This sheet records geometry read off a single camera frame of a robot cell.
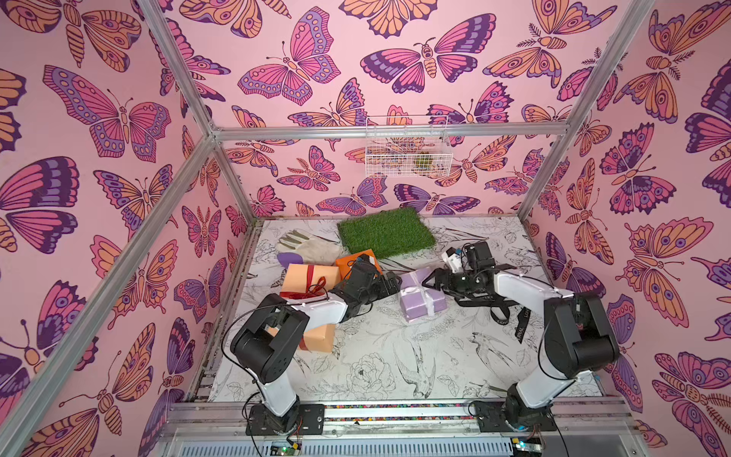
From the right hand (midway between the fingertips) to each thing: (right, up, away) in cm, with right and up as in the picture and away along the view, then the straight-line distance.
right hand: (433, 284), depth 91 cm
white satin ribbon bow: (-5, -1, -2) cm, 5 cm away
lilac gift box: (-6, -5, -3) cm, 8 cm away
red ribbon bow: (-37, 0, -8) cm, 38 cm away
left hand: (-12, 0, 0) cm, 12 cm away
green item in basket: (-3, +40, +2) cm, 40 cm away
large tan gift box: (-40, +1, -6) cm, 40 cm away
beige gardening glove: (-43, +11, +19) cm, 48 cm away
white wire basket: (-8, +46, +4) cm, 46 cm away
